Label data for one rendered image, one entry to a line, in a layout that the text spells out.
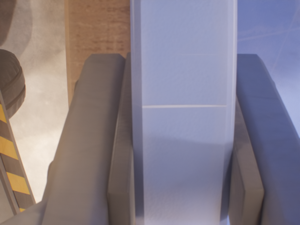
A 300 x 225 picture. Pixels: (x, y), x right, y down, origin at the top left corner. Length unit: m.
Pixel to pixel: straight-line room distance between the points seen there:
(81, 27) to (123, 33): 0.01
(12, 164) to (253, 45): 0.25
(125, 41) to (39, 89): 0.52
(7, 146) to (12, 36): 0.30
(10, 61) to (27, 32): 0.09
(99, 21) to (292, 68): 0.06
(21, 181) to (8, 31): 0.30
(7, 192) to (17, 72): 0.24
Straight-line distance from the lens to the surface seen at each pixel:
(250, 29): 0.18
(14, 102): 0.59
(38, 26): 0.68
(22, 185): 0.42
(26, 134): 0.73
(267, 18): 0.18
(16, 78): 0.60
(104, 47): 0.18
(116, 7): 0.18
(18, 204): 0.40
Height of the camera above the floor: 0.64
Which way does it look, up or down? 67 degrees down
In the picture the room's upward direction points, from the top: 179 degrees counter-clockwise
